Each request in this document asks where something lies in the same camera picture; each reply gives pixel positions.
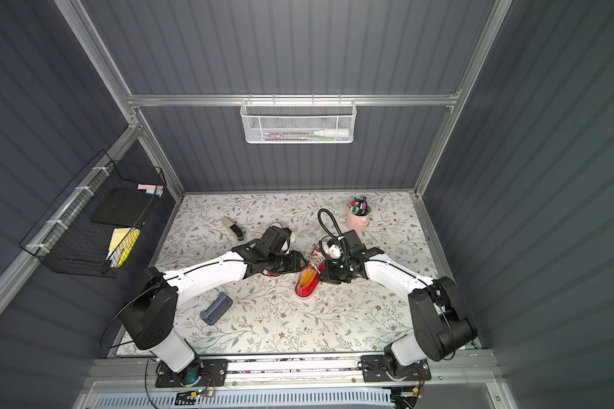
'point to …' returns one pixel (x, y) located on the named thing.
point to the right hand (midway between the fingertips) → (322, 278)
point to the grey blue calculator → (217, 309)
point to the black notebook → (124, 206)
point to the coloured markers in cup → (359, 206)
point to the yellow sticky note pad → (123, 243)
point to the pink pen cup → (358, 223)
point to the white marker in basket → (332, 132)
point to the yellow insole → (309, 274)
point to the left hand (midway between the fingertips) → (304, 265)
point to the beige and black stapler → (232, 228)
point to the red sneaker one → (316, 262)
